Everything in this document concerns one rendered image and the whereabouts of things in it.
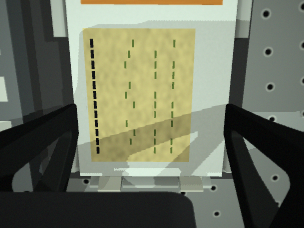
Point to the white gel cassette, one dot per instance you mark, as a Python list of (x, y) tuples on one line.
[(151, 81)]

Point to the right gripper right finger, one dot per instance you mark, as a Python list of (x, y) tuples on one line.
[(282, 145)]

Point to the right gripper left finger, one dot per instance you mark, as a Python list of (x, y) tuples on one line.
[(20, 144)]

